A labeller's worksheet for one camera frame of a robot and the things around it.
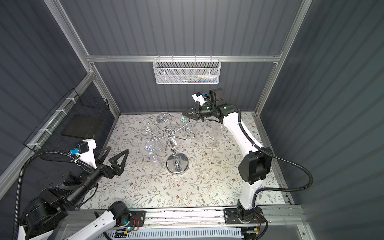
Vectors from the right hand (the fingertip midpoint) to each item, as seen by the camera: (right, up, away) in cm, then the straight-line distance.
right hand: (184, 116), depth 73 cm
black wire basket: (-57, -1, +5) cm, 57 cm away
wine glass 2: (+18, -16, +28) cm, 37 cm away
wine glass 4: (-17, -6, -3) cm, 18 cm away
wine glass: (+19, -10, +32) cm, 39 cm away
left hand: (-23, -14, -18) cm, 32 cm away
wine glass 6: (-1, -2, -1) cm, 2 cm away
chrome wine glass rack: (-6, -28, +18) cm, 34 cm away
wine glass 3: (-13, -15, -10) cm, 22 cm away
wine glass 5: (-10, -1, +1) cm, 10 cm away
